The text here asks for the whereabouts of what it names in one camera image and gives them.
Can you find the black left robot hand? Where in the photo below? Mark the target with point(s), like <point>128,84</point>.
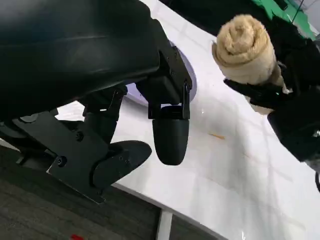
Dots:
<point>62,62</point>

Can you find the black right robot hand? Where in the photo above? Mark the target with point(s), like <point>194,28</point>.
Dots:
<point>297,107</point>

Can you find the beige towel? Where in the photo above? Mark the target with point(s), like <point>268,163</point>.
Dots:
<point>240,52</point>

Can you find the lilac plate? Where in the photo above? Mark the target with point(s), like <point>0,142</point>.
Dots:
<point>133,93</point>

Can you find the green cloth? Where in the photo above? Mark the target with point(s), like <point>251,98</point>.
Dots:
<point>270,7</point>

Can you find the small red object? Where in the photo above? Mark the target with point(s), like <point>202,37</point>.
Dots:
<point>75,237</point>

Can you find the white table leg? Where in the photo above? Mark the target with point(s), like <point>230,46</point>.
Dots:
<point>163,225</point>

